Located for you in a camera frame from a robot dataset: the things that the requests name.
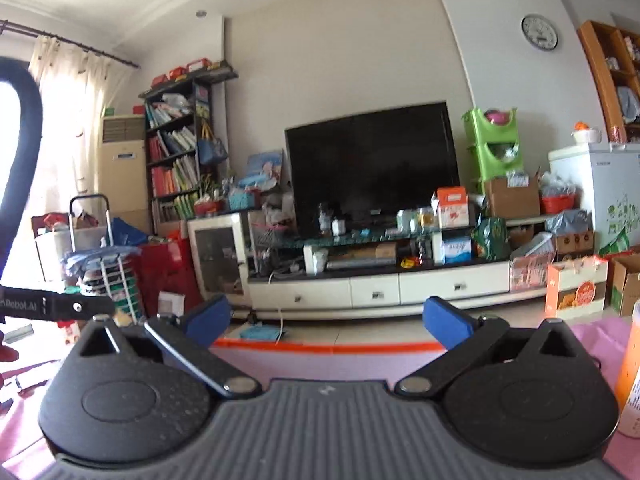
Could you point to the white television cabinet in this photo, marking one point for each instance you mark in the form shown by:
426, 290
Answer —
320, 295

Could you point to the pink floral tablecloth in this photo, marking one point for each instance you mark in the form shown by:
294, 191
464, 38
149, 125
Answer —
592, 340

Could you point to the open brown cardboard box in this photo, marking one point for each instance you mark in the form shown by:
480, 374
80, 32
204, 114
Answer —
627, 285

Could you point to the dark bookshelf with books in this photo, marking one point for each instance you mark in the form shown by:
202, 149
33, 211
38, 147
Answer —
172, 160

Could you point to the beige standing air conditioner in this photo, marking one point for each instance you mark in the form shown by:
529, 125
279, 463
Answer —
122, 170

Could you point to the teal plastic basket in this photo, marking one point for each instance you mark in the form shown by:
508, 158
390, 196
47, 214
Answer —
242, 201

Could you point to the cartoon picture board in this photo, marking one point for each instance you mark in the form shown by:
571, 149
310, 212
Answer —
265, 165

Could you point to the black flat television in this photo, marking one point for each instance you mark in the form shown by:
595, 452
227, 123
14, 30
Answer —
370, 170

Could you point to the wooden display shelf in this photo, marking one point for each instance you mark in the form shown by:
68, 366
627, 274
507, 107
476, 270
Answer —
597, 60

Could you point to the orange and white carton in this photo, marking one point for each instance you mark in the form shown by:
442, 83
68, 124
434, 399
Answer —
452, 210

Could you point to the red shopping bag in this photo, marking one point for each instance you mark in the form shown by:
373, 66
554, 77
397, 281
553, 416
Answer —
167, 270

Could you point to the metal trolley cart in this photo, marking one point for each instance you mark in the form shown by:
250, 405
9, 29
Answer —
90, 220

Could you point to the white chest freezer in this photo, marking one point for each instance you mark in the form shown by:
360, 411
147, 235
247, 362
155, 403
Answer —
610, 190

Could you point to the green plastic bag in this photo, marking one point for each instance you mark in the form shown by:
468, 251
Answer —
491, 240

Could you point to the blue and white carton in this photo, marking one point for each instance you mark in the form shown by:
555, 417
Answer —
457, 251

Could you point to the orange canister with white label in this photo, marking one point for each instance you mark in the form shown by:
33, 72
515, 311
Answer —
631, 370

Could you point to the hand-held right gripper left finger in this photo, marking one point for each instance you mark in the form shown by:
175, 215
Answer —
207, 319

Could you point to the orange gift box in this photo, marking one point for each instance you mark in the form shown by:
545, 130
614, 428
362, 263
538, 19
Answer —
575, 290

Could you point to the cream patterned curtain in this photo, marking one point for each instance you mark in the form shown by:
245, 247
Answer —
65, 110

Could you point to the white bowl with orange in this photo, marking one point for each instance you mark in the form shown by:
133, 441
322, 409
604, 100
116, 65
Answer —
587, 135

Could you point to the round wall clock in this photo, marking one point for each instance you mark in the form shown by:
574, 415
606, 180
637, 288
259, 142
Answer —
539, 32

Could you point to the blue hanging bag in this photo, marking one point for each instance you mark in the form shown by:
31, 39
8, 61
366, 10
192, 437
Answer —
212, 150

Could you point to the dark curtain rod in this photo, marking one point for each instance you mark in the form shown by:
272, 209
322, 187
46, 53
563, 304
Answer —
75, 45

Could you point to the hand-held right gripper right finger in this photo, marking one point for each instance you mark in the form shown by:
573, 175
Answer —
445, 321

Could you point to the red plastic basin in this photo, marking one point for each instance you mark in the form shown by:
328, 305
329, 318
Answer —
556, 204

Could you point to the labelled pink cardboard box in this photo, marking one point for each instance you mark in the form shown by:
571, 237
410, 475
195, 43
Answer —
529, 272

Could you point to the green stacking bins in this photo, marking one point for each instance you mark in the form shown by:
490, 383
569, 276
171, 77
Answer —
492, 150

